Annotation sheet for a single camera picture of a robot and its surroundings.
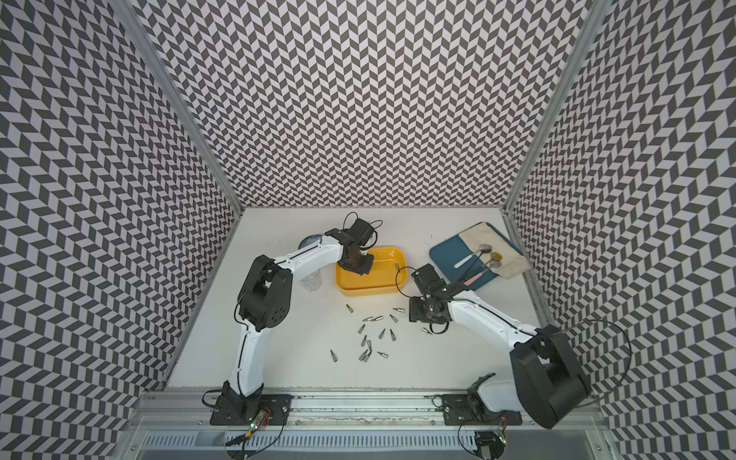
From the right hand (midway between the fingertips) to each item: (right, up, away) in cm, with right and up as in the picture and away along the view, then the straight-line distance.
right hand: (420, 318), depth 85 cm
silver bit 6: (-12, -5, +1) cm, 13 cm away
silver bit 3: (-6, +1, +6) cm, 9 cm away
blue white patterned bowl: (-38, +23, +17) cm, 48 cm away
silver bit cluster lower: (-17, -10, -4) cm, 20 cm away
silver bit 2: (-8, -2, +6) cm, 10 cm away
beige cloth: (+34, +15, +13) cm, 40 cm away
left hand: (-18, +13, +12) cm, 26 cm away
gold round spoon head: (+31, +17, +19) cm, 40 cm away
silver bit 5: (-6, +14, +17) cm, 23 cm away
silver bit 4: (+2, -5, +3) cm, 6 cm away
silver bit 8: (-26, -10, -3) cm, 28 cm away
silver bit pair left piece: (-16, -1, +1) cm, 16 cm away
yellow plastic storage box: (-10, +11, +13) cm, 20 cm away
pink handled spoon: (+29, +15, +15) cm, 35 cm away
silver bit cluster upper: (-17, -7, -1) cm, 18 cm away
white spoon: (+26, +20, +20) cm, 39 cm away
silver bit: (-23, +2, +7) cm, 24 cm away
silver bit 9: (-12, -10, -3) cm, 15 cm away
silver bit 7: (-9, -5, +1) cm, 10 cm away
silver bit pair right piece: (-13, 0, +1) cm, 13 cm away
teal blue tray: (+21, +17, +16) cm, 31 cm away
